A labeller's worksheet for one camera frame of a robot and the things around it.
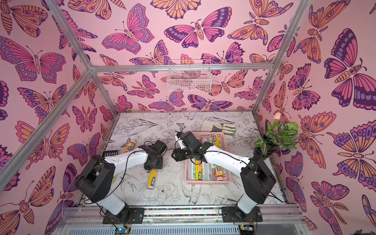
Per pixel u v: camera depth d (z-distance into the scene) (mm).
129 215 717
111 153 945
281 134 741
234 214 647
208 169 854
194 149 640
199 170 854
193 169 854
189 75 952
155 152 706
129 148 963
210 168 860
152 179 832
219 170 812
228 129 1082
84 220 734
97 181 453
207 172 838
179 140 685
